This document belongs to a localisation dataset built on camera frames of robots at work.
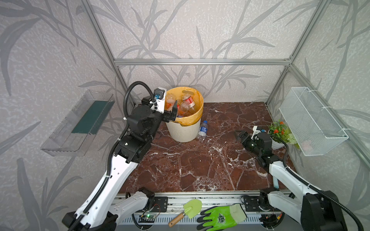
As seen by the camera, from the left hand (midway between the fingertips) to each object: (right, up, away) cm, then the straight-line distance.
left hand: (168, 93), depth 60 cm
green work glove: (+24, -59, +8) cm, 64 cm away
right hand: (+37, -18, +25) cm, 48 cm away
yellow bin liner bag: (+11, -9, +16) cm, 22 cm away
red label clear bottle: (+7, +2, +30) cm, 31 cm away
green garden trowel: (+10, -56, +12) cm, 58 cm away
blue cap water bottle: (+17, -20, +38) cm, 46 cm away
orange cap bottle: (+4, -4, +33) cm, 34 cm away
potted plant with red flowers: (+62, -21, +24) cm, 69 cm away
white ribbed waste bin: (+5, -21, +28) cm, 35 cm away
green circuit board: (-13, -61, +11) cm, 64 cm away
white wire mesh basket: (+66, -17, +4) cm, 68 cm away
